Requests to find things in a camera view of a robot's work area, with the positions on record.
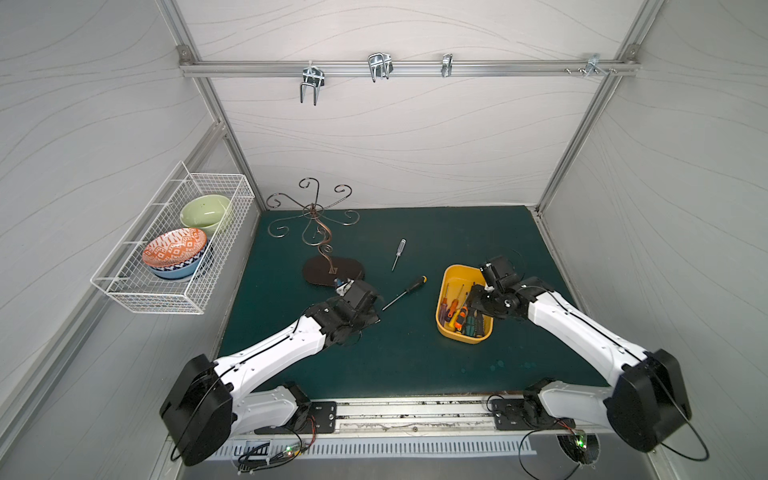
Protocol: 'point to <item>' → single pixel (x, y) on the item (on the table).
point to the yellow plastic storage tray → (453, 283)
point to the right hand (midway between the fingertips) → (474, 300)
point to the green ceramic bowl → (204, 212)
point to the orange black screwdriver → (462, 315)
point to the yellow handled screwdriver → (455, 315)
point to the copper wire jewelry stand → (326, 269)
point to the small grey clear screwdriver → (401, 248)
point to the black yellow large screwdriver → (424, 279)
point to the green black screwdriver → (470, 325)
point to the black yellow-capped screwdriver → (479, 323)
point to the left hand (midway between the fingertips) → (374, 313)
